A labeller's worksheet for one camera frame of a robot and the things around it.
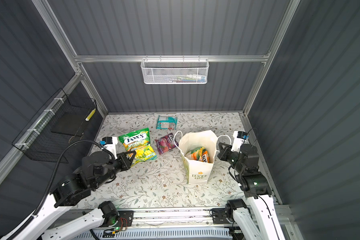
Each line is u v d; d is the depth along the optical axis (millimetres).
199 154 771
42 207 408
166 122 1112
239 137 590
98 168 441
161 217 754
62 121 772
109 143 558
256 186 469
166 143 989
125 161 541
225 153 607
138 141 645
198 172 726
